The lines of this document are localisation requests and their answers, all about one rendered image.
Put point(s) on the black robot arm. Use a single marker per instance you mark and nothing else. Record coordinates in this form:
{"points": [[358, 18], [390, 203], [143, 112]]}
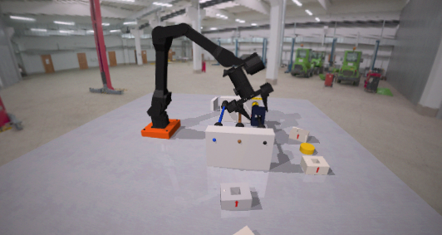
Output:
{"points": [[162, 40]]}

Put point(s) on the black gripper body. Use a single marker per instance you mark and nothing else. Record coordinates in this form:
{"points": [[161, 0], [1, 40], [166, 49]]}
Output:
{"points": [[246, 91]]}

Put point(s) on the yellow short cylinder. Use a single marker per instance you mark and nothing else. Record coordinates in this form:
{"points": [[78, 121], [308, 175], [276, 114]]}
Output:
{"points": [[307, 148]]}

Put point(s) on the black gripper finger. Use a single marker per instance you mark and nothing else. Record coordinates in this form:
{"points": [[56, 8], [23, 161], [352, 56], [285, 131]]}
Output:
{"points": [[264, 99], [243, 112]]}

